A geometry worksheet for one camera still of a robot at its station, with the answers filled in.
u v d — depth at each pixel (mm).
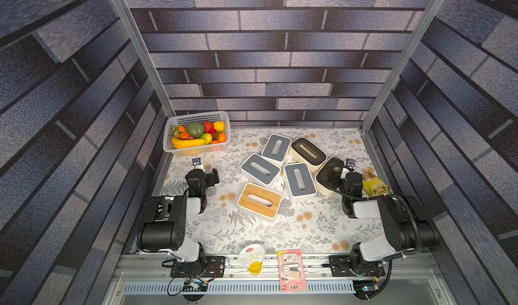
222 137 1092
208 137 1046
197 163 815
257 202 875
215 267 738
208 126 1131
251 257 683
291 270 713
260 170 977
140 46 835
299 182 972
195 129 1067
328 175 877
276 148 1069
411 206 488
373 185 900
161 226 455
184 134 1099
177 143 1015
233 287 776
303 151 1021
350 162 801
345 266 726
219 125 1138
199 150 1008
